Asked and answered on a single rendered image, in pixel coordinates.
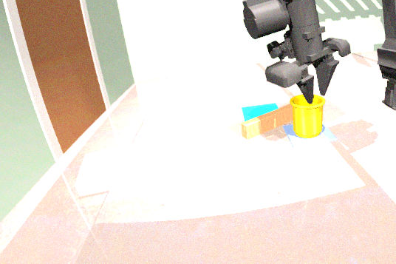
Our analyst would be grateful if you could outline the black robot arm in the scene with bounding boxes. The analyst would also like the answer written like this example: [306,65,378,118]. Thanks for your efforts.
[242,0,396,111]

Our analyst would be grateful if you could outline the light wooden plank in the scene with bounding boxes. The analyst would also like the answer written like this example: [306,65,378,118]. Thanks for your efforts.
[241,104,293,139]

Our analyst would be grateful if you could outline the yellow cup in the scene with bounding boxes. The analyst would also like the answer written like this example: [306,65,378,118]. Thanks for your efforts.
[290,94,325,138]

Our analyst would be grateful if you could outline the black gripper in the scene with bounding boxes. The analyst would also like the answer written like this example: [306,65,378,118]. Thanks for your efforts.
[264,22,351,104]

